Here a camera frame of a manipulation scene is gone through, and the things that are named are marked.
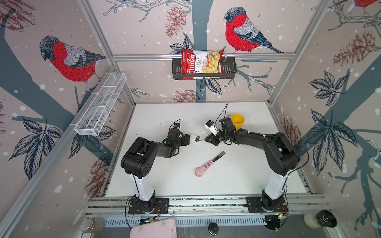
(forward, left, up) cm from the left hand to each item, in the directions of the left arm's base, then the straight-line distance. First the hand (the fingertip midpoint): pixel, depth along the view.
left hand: (186, 136), depth 97 cm
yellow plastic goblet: (+5, -34, +9) cm, 36 cm away
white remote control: (0, -5, -2) cm, 5 cm away
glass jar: (-48, +38, +7) cm, 62 cm away
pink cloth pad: (-49, +9, -1) cm, 50 cm away
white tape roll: (-47, -59, +9) cm, 76 cm away
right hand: (-5, -13, +1) cm, 13 cm away
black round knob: (-49, -13, +7) cm, 52 cm away
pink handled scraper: (-23, -9, -3) cm, 25 cm away
